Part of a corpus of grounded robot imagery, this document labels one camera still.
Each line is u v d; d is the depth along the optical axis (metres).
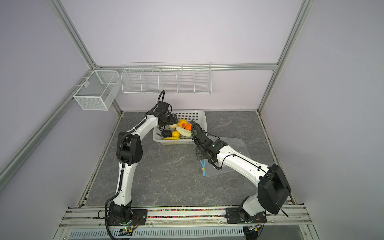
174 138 0.99
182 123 1.06
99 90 0.98
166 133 1.01
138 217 0.74
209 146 0.60
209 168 0.82
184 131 1.02
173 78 0.99
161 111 0.85
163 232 0.71
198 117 1.09
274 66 0.94
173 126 1.05
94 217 0.75
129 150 0.61
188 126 1.05
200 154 0.74
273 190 0.42
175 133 1.02
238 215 0.74
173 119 0.97
